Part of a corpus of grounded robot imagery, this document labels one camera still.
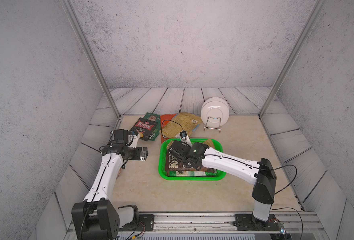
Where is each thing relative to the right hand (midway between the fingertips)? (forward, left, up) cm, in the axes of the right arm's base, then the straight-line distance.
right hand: (188, 152), depth 79 cm
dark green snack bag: (+42, +25, -16) cm, 51 cm away
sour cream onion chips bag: (+12, -12, -8) cm, 19 cm away
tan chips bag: (+36, +4, -15) cm, 39 cm away
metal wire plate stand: (+28, -18, -14) cm, 36 cm away
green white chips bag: (-6, +5, -12) cm, 15 cm away
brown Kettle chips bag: (-3, +8, -9) cm, 13 cm away
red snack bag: (+39, +18, -16) cm, 46 cm away
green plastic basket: (+11, -18, -8) cm, 22 cm away
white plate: (+34, -19, -4) cm, 39 cm away
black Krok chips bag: (+28, +31, -14) cm, 44 cm away
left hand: (+2, +26, -2) cm, 26 cm away
